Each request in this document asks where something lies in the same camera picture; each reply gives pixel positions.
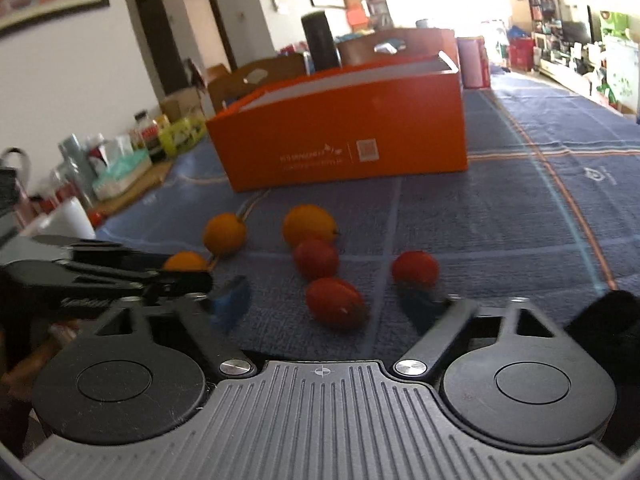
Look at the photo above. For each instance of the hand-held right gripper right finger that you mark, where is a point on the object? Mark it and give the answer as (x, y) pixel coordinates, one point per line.
(422, 310)

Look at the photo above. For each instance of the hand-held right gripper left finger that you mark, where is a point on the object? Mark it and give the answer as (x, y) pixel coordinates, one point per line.
(230, 302)

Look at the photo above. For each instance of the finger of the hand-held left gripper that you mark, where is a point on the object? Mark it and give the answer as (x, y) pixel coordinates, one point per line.
(120, 254)
(165, 282)

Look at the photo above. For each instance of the small orange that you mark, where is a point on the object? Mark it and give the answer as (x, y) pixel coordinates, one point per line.
(185, 261)

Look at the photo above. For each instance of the red tomato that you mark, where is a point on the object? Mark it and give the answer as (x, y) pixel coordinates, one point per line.
(315, 259)
(415, 269)
(332, 302)

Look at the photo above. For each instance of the medium orange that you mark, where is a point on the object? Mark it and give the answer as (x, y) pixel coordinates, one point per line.
(225, 235)

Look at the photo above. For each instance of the large orange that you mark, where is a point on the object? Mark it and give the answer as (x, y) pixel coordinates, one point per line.
(307, 225)

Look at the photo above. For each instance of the orange cardboard box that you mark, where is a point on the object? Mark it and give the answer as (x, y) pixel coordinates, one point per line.
(350, 125)

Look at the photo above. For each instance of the wooden cutting board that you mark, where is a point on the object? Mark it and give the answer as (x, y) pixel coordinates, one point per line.
(150, 182)

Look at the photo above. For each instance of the teal tissue box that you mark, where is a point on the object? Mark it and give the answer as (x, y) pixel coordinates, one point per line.
(120, 175)

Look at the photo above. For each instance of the grey cylinder container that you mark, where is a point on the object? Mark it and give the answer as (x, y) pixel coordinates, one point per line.
(77, 160)

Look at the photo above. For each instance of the glass bottle with black cap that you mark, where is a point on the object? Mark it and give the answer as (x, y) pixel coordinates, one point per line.
(150, 140)

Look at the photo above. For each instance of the blue patterned tablecloth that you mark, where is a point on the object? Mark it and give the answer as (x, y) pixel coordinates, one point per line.
(500, 210)

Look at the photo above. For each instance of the green panda mug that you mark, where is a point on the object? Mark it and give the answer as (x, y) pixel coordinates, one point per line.
(182, 135)

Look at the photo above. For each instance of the brown paper bag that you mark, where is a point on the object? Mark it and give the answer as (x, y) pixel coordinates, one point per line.
(182, 102)

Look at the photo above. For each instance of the red basket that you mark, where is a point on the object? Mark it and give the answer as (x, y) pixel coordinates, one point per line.
(521, 55)

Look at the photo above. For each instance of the dark thermos bottle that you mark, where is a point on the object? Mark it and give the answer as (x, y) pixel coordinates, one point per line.
(320, 40)

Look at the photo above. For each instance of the white low cabinet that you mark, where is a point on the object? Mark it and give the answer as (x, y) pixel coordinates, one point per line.
(575, 77)

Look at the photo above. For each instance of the black monitor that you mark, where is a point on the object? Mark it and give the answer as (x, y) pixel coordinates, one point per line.
(575, 37)

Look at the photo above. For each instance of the bookshelf with orange bag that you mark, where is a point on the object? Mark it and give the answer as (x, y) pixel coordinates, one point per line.
(367, 2)

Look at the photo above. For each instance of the white standing air conditioner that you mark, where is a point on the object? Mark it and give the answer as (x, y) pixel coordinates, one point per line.
(517, 2)

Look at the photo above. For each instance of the tall dark bookshelf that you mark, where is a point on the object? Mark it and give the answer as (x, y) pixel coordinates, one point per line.
(540, 0)

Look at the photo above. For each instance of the dark wooden door frame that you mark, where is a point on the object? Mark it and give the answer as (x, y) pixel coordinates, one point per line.
(150, 35)

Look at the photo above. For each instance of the white light switch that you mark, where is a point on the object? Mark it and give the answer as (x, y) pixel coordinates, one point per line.
(279, 4)

